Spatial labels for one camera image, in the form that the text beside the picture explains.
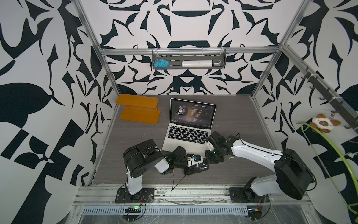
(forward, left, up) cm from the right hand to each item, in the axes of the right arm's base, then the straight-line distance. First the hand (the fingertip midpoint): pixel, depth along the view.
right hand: (203, 160), depth 83 cm
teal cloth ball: (+52, +25, +32) cm, 65 cm away
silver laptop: (+26, +6, +1) cm, 27 cm away
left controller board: (-23, +36, -5) cm, 43 cm away
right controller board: (-25, -24, -6) cm, 35 cm away
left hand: (+1, +3, -3) cm, 4 cm away
